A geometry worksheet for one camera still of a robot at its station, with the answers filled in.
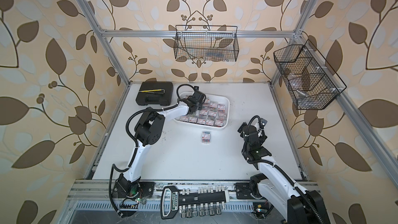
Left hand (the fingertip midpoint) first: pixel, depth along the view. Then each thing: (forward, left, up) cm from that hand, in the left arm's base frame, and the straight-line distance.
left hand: (194, 100), depth 104 cm
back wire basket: (+25, -12, +28) cm, 39 cm away
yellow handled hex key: (+7, +30, 0) cm, 31 cm away
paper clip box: (-25, -8, -4) cm, 27 cm away
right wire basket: (-13, -59, +30) cm, 67 cm away
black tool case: (+1, +34, -1) cm, 34 cm away
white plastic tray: (-9, -14, -2) cm, 16 cm away
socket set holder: (-57, -8, -5) cm, 58 cm away
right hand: (-23, -33, +4) cm, 41 cm away
